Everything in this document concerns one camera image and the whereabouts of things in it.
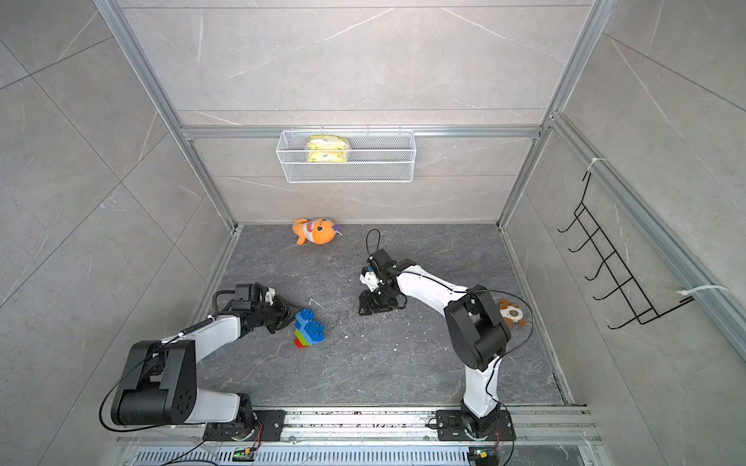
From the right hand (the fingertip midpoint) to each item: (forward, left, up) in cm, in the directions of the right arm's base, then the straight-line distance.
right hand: (368, 310), depth 89 cm
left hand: (+3, +21, 0) cm, 21 cm away
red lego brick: (-9, +21, -3) cm, 23 cm away
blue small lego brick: (-2, +19, +2) cm, 19 cm away
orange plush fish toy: (+32, +19, +3) cm, 37 cm away
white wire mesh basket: (+47, -2, +24) cm, 53 cm away
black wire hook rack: (-15, -58, +27) cm, 66 cm away
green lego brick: (-8, +20, -2) cm, 22 cm away
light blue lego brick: (-8, +18, 0) cm, 20 cm away
